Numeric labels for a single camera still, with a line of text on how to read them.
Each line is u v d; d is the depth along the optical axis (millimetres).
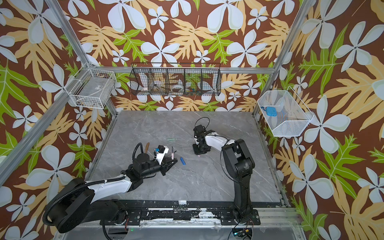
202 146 827
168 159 765
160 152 705
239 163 530
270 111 862
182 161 934
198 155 950
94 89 862
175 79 966
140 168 642
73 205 424
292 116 779
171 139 1045
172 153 760
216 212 766
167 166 757
